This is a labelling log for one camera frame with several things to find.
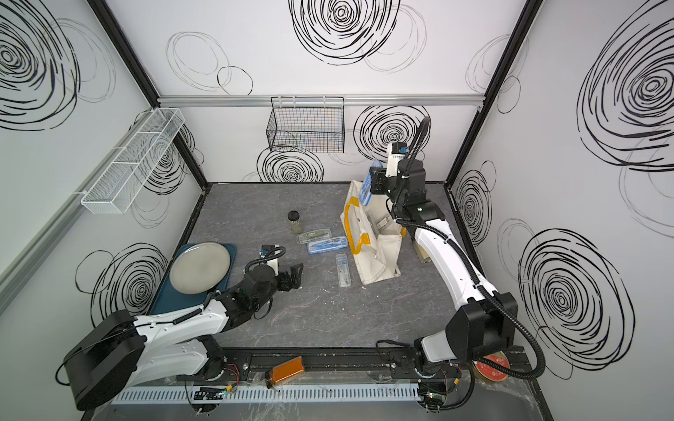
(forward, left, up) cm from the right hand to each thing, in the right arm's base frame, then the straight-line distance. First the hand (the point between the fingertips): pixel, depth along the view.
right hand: (374, 168), depth 75 cm
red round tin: (-46, -31, -32) cm, 64 cm away
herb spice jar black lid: (+2, +28, -25) cm, 38 cm away
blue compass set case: (-2, +2, -7) cm, 8 cm away
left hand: (-18, +25, -26) cm, 41 cm away
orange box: (-47, +23, -31) cm, 61 cm away
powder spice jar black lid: (-10, -19, -32) cm, 39 cm away
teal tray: (-28, +65, -34) cm, 79 cm away
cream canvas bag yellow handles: (-10, -1, -19) cm, 22 cm away
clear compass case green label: (-2, +22, -33) cm, 40 cm away
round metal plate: (-15, +62, -36) cm, 74 cm away
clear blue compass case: (-15, +9, -34) cm, 38 cm away
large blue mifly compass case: (-6, +18, -34) cm, 39 cm away
